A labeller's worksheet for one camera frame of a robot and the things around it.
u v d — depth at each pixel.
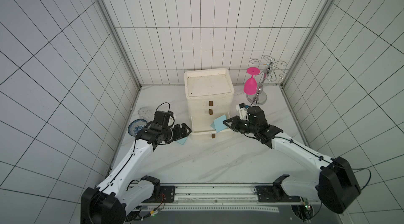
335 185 0.40
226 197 0.73
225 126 0.77
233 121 0.73
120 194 0.40
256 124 0.62
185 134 0.70
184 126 0.71
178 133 0.69
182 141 0.88
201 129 0.90
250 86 0.98
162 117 0.60
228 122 0.79
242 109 0.75
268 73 0.92
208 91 0.84
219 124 0.78
